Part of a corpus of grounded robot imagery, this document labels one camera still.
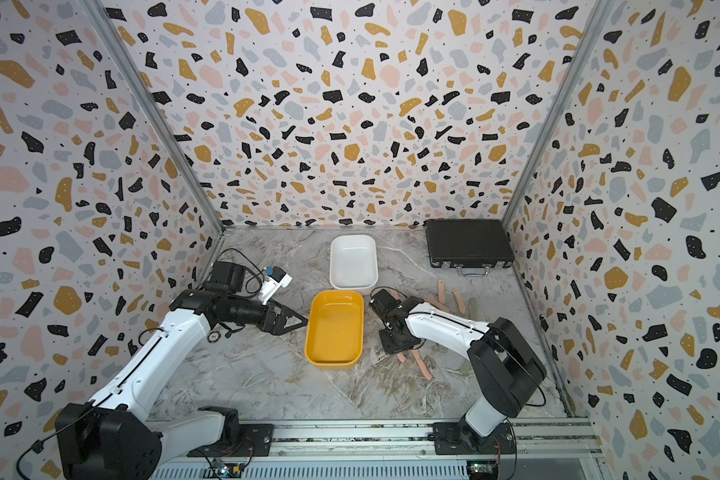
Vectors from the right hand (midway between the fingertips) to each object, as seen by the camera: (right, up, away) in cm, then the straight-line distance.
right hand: (394, 346), depth 88 cm
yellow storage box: (-18, +4, +5) cm, 20 cm away
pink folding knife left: (+23, +12, +13) cm, 28 cm away
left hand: (-25, +11, -13) cm, 30 cm away
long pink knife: (+8, -5, 0) cm, 9 cm away
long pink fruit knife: (+2, -2, -2) cm, 4 cm away
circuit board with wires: (-40, -24, -17) cm, 50 cm away
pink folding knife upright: (+17, +14, +15) cm, 27 cm away
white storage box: (-14, +24, +22) cm, 35 cm away
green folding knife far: (+26, +9, +10) cm, 30 cm away
